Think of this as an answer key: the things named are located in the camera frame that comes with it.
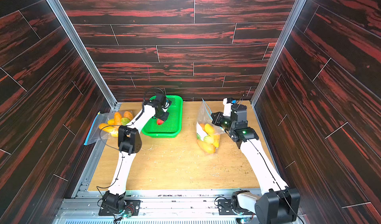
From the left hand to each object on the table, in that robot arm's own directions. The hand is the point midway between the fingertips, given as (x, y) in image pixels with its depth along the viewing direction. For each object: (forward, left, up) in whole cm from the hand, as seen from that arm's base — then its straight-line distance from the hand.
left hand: (165, 116), depth 107 cm
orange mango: (-25, -29, 0) cm, 38 cm away
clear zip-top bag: (-15, -27, +17) cm, 35 cm away
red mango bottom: (-7, +3, +2) cm, 8 cm away
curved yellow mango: (-17, -30, +8) cm, 36 cm away
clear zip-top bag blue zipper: (-2, +40, -1) cm, 40 cm away
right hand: (-17, -32, +23) cm, 43 cm away
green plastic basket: (-7, -6, -4) cm, 10 cm away
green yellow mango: (-10, +25, +7) cm, 28 cm away
